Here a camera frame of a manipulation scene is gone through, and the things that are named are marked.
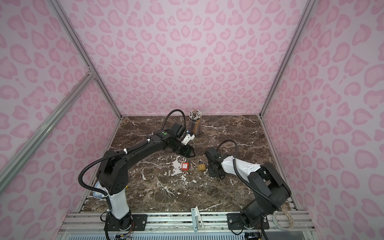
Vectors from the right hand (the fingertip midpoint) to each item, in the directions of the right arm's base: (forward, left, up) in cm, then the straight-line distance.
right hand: (215, 172), depth 89 cm
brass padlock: (+4, +8, 0) cm, 9 cm away
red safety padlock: (+3, +18, +1) cm, 18 cm away
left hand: (+7, +13, +11) cm, 18 cm away
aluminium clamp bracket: (-25, +10, +1) cm, 27 cm away
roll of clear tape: (-26, -28, +1) cm, 38 cm away
